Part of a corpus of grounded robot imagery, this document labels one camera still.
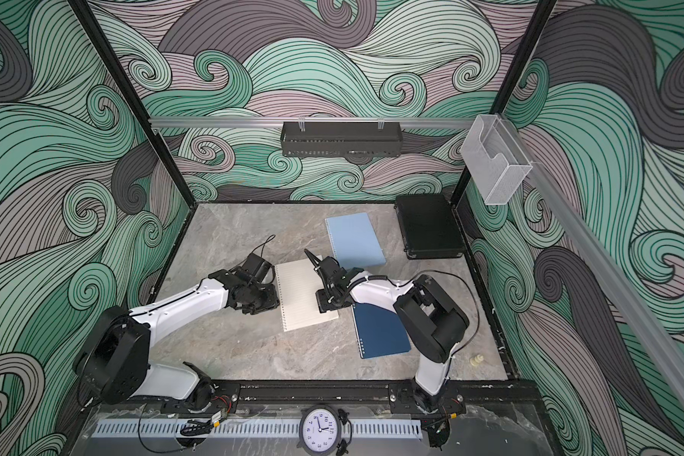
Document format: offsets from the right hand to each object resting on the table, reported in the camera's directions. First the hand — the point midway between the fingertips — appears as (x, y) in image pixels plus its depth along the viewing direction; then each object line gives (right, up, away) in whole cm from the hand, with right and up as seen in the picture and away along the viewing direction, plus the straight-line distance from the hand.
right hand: (322, 306), depth 90 cm
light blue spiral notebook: (+11, +20, +17) cm, 29 cm away
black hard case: (+43, +26, +24) cm, 56 cm away
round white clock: (0, -24, -23) cm, 33 cm away
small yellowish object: (+43, -11, -14) cm, 46 cm away
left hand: (-14, +2, -4) cm, 15 cm away
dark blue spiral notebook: (+17, -6, -6) cm, 19 cm away
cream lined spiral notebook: (-9, +6, +8) cm, 13 cm away
